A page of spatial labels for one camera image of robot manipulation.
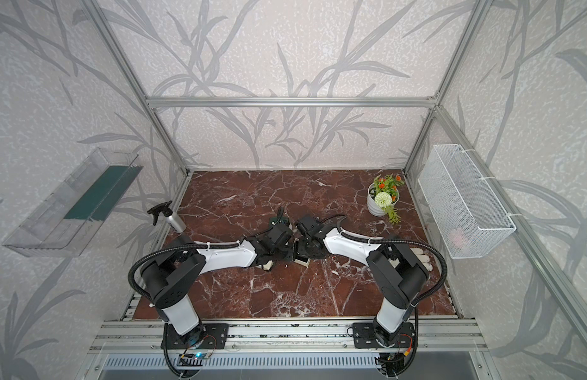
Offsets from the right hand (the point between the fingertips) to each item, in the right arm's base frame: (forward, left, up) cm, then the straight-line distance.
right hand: (301, 250), depth 90 cm
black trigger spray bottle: (+11, +51, +6) cm, 52 cm away
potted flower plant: (+17, -32, +13) cm, 39 cm away
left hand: (0, +2, -1) cm, 2 cm away
